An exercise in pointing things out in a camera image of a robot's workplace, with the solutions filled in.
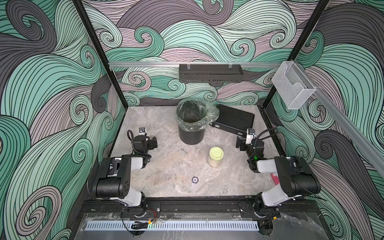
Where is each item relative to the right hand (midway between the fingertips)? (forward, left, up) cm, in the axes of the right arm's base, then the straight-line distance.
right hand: (244, 137), depth 93 cm
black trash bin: (+4, +34, -6) cm, 34 cm away
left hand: (+1, +63, +1) cm, 63 cm away
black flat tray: (+13, +4, +1) cm, 13 cm away
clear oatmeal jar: (-17, +21, -1) cm, 28 cm away
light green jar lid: (-14, +21, +6) cm, 26 cm away
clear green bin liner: (+15, +32, +4) cm, 36 cm away
